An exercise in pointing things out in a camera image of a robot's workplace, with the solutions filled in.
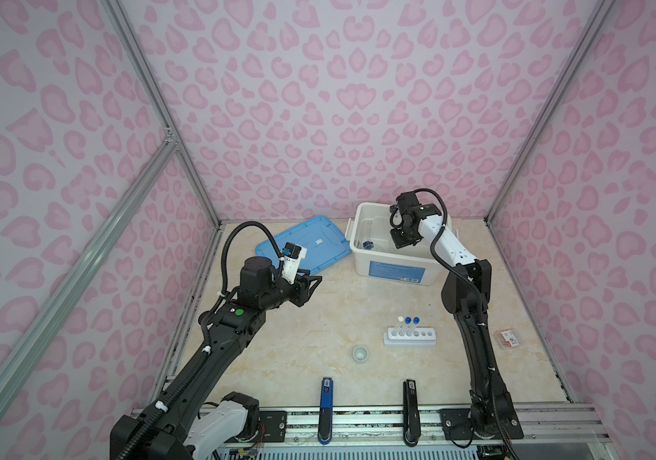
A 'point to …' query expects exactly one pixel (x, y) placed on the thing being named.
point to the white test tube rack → (410, 337)
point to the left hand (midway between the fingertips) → (315, 271)
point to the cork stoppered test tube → (400, 320)
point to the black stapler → (411, 424)
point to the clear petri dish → (384, 247)
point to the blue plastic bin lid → (323, 241)
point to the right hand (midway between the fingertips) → (404, 236)
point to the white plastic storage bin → (374, 256)
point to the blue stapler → (325, 411)
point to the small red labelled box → (509, 338)
